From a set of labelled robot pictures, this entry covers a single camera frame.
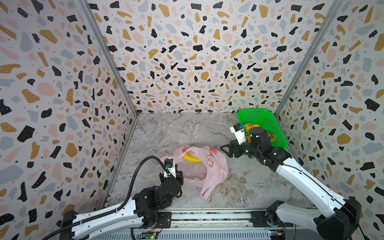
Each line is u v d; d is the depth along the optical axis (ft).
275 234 2.35
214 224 2.40
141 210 1.66
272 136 3.28
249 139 1.95
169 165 1.95
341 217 1.22
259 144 1.86
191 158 3.06
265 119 3.92
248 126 3.59
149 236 2.31
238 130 2.13
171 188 1.70
